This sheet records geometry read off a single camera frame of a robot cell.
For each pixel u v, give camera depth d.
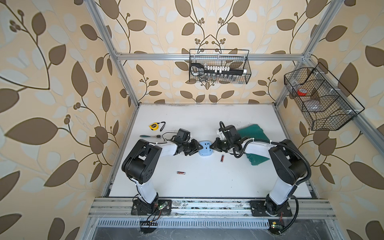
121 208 0.76
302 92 0.81
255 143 0.62
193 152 0.85
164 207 0.74
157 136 1.00
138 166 0.48
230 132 0.75
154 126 1.05
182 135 0.77
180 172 0.86
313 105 0.72
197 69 0.84
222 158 0.91
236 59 0.91
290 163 0.48
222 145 0.82
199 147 0.90
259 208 0.74
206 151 0.91
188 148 0.82
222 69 0.81
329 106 0.72
